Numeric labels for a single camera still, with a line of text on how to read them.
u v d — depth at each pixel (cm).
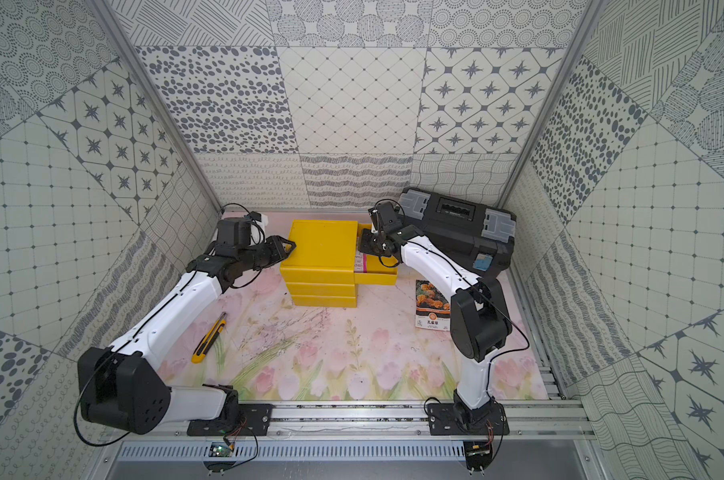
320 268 79
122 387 40
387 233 67
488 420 69
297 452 70
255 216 76
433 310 93
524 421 77
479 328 48
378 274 83
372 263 85
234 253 62
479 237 90
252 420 74
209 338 86
